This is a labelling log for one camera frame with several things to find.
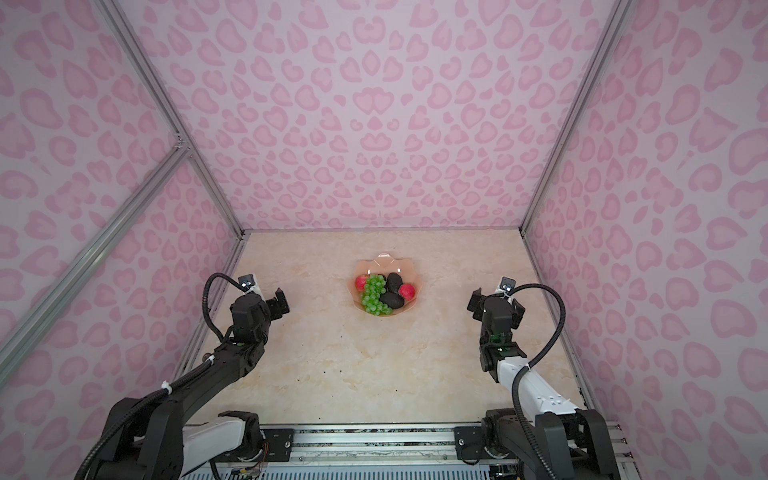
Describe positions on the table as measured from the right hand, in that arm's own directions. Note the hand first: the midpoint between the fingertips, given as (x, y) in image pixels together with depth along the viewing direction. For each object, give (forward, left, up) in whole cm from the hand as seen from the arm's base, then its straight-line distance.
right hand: (495, 291), depth 85 cm
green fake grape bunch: (+4, +35, -5) cm, 36 cm away
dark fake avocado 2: (+2, +30, -9) cm, 31 cm away
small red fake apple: (+8, +40, -8) cm, 42 cm away
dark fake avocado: (+8, +30, -8) cm, 32 cm away
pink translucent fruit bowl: (+17, +33, -10) cm, 38 cm away
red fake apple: (+3, +25, -6) cm, 26 cm away
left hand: (-1, +66, +1) cm, 66 cm away
